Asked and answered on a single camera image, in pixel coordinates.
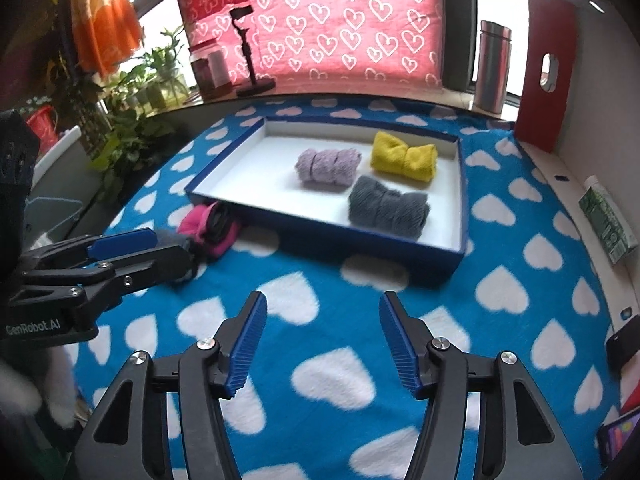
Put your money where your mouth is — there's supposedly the lucky bamboo in glass jar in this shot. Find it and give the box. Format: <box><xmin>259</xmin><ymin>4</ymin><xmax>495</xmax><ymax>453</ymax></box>
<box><xmin>145</xmin><ymin>25</ymin><xmax>191</xmax><ymax>106</ymax></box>

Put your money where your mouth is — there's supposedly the smartphone with lit screen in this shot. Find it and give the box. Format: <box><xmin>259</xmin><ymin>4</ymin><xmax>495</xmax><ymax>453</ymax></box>
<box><xmin>596</xmin><ymin>407</ymin><xmax>640</xmax><ymax>468</ymax></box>

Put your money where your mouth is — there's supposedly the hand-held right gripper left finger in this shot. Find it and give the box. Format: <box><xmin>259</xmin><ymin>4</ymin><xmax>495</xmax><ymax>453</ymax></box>
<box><xmin>74</xmin><ymin>290</ymin><xmax>268</xmax><ymax>480</ymax></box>

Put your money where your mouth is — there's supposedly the orange cloth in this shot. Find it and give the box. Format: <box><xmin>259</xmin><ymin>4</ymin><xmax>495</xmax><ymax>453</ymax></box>
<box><xmin>70</xmin><ymin>0</ymin><xmax>146</xmax><ymax>78</ymax></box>

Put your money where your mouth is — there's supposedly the steel thermos bottle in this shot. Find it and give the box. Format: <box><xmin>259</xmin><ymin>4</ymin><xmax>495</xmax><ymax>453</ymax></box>
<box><xmin>472</xmin><ymin>20</ymin><xmax>513</xmax><ymax>115</ymax></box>

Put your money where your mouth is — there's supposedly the dark grey towel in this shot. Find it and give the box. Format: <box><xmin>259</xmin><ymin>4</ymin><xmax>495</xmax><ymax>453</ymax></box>
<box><xmin>347</xmin><ymin>175</ymin><xmax>431</xmax><ymax>238</ymax></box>

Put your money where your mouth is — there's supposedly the glass jar red lid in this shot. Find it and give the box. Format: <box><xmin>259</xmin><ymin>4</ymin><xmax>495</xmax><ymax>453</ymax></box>
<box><xmin>187</xmin><ymin>41</ymin><xmax>235</xmax><ymax>102</ymax></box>

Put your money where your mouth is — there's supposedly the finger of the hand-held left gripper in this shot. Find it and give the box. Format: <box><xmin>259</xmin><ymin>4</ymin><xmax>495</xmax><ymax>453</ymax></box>
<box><xmin>7</xmin><ymin>245</ymin><xmax>196</xmax><ymax>321</ymax></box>
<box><xmin>20</xmin><ymin>228</ymin><xmax>158</xmax><ymax>273</ymax></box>

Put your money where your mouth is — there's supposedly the yellow towel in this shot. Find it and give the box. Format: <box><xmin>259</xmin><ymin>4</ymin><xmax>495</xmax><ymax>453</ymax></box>
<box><xmin>370</xmin><ymin>131</ymin><xmax>437</xmax><ymax>182</ymax></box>

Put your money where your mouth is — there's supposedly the pink towel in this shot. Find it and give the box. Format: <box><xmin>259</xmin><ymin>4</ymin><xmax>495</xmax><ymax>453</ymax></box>
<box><xmin>177</xmin><ymin>201</ymin><xmax>242</xmax><ymax>261</ymax></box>

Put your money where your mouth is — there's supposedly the black phone stand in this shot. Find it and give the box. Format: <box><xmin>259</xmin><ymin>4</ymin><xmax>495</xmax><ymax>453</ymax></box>
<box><xmin>227</xmin><ymin>5</ymin><xmax>277</xmax><ymax>97</ymax></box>

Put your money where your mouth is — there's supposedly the lilac towel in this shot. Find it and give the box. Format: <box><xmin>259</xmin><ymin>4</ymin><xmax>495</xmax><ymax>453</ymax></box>
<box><xmin>295</xmin><ymin>147</ymin><xmax>362</xmax><ymax>190</ymax></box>

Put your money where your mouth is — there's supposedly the white fuzzy cloth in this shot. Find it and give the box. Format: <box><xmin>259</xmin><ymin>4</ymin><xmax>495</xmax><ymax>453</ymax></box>
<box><xmin>0</xmin><ymin>350</ymin><xmax>81</xmax><ymax>431</ymax></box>

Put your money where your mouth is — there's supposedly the green and white tube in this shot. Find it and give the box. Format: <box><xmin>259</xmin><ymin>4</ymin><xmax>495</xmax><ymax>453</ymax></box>
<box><xmin>578</xmin><ymin>175</ymin><xmax>640</xmax><ymax>266</ymax></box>

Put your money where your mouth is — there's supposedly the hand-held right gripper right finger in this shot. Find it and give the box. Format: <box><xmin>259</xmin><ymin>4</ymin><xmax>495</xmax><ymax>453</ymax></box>
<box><xmin>378</xmin><ymin>290</ymin><xmax>586</xmax><ymax>480</ymax></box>

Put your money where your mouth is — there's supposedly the blue shallow cardboard box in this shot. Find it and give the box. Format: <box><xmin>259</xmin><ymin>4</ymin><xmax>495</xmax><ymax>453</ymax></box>
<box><xmin>185</xmin><ymin>116</ymin><xmax>469</xmax><ymax>288</ymax></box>

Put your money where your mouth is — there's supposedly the red board with handle hole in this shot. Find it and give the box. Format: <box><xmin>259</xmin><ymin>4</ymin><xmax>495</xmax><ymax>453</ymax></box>
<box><xmin>514</xmin><ymin>0</ymin><xmax>581</xmax><ymax>153</ymax></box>

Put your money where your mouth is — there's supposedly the blue heart-printed blanket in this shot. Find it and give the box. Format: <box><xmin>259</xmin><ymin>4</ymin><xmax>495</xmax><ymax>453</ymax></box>
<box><xmin>70</xmin><ymin>97</ymin><xmax>626</xmax><ymax>480</ymax></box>

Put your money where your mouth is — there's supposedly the black device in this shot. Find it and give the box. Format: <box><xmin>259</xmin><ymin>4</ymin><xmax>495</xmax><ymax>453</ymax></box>
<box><xmin>605</xmin><ymin>312</ymin><xmax>640</xmax><ymax>376</ymax></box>

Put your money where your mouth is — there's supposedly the green leafy potted plant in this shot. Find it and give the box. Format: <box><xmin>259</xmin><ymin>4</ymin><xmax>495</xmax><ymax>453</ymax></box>
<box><xmin>87</xmin><ymin>75</ymin><xmax>176</xmax><ymax>206</ymax></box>

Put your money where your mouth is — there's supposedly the white plastic container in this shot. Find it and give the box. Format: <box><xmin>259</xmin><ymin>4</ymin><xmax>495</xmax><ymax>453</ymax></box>
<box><xmin>35</xmin><ymin>127</ymin><xmax>83</xmax><ymax>186</ymax></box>

